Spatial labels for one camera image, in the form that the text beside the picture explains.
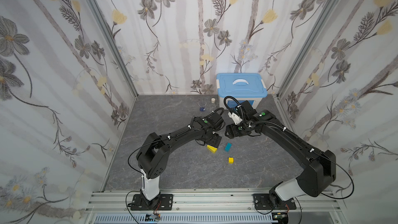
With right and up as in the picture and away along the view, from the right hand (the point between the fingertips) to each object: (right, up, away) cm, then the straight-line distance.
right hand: (235, 130), depth 80 cm
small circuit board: (-40, -39, -10) cm, 57 cm away
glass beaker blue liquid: (-17, +14, +27) cm, 35 cm away
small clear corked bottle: (-10, +17, +24) cm, 31 cm away
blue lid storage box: (+16, +26, +23) cm, 38 cm away
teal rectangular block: (-2, -12, +12) cm, 17 cm away
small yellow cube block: (-1, -18, +6) cm, 19 cm away
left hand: (-11, -7, +6) cm, 14 cm away
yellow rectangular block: (-11, -13, +10) cm, 20 cm away
